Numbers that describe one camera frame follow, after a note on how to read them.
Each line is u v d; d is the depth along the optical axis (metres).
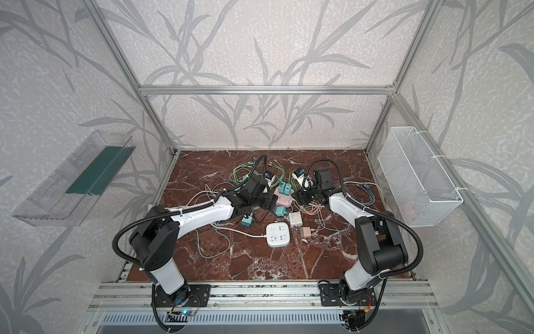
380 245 0.45
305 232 0.87
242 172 1.12
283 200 0.96
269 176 0.79
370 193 1.02
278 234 0.87
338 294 0.74
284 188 0.96
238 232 0.89
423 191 0.61
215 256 0.83
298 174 0.81
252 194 0.68
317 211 0.95
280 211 0.92
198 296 0.73
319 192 0.72
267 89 1.83
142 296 0.75
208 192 1.02
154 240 0.46
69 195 0.64
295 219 0.91
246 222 0.91
